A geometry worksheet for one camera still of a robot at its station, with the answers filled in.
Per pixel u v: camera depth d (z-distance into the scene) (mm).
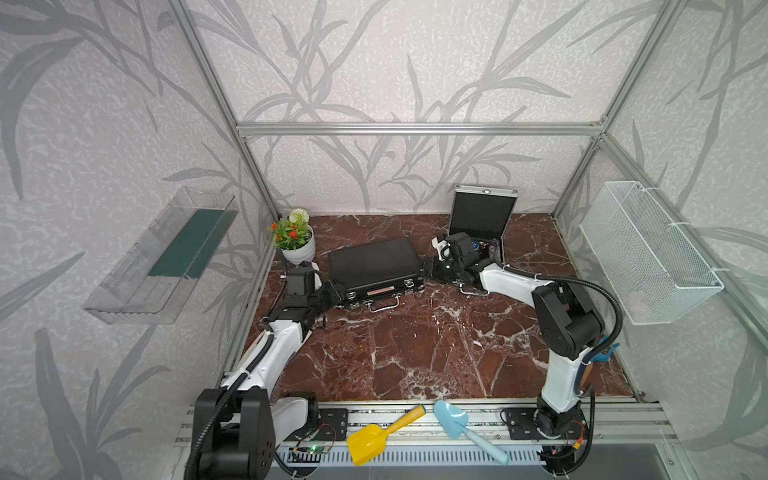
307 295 666
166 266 665
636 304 723
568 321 505
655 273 619
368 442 708
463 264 755
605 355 860
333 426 724
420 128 988
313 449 707
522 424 734
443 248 860
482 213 1019
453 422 748
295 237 956
